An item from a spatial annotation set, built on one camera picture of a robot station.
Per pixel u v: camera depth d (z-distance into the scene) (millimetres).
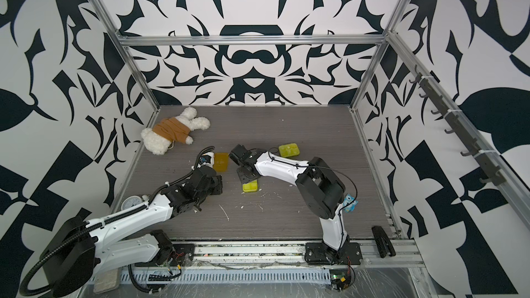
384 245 743
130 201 825
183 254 738
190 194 627
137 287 685
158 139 964
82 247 401
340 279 707
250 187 898
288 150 1016
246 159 670
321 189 491
